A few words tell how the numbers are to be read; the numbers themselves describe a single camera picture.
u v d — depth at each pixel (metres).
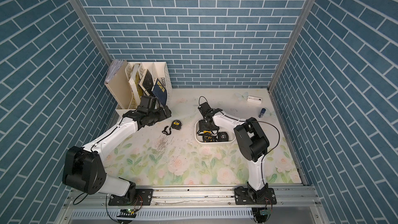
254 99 1.12
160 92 1.06
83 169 0.42
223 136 0.91
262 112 1.00
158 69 1.05
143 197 0.73
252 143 0.51
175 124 0.97
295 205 0.75
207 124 0.72
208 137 0.91
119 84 0.89
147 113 0.66
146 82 1.00
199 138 0.93
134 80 0.89
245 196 0.74
